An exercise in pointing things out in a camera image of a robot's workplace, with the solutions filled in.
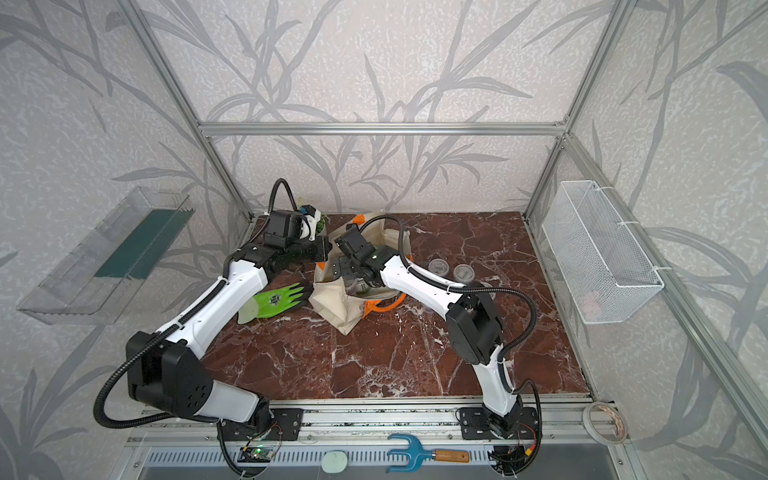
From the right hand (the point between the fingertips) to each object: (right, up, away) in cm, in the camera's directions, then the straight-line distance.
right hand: (349, 262), depth 88 cm
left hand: (-4, +5, -5) cm, 8 cm away
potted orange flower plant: (-5, +11, -11) cm, 16 cm away
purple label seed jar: (+28, -2, +11) cm, 30 cm away
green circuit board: (-19, -45, -17) cm, 52 cm away
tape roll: (+70, -38, -14) cm, 80 cm away
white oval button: (+1, -44, -21) cm, 48 cm away
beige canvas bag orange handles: (+10, +7, 0) cm, 12 cm away
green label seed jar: (+36, -4, +9) cm, 37 cm away
